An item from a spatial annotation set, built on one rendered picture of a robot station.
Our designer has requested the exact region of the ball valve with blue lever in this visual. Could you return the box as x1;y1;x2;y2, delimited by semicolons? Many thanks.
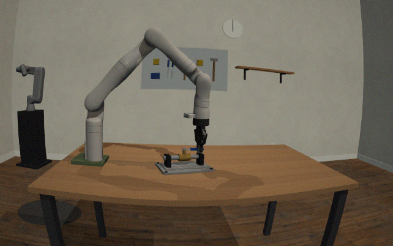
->
161;147;207;170

